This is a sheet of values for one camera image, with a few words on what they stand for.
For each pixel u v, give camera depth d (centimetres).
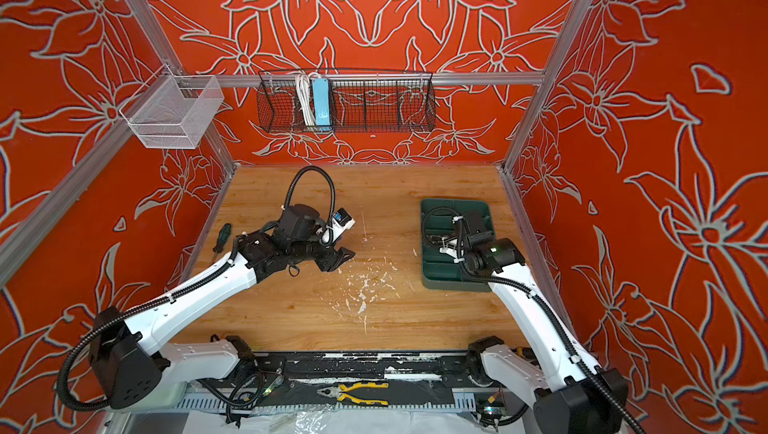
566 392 36
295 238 58
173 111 92
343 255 67
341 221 65
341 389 70
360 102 98
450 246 68
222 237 97
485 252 52
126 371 38
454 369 74
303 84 87
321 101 89
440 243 69
